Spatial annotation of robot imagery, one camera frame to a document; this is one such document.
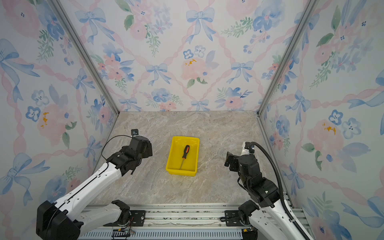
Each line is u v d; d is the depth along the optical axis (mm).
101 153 1021
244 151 626
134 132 681
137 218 746
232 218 726
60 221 374
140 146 606
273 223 565
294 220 429
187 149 968
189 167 907
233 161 631
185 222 734
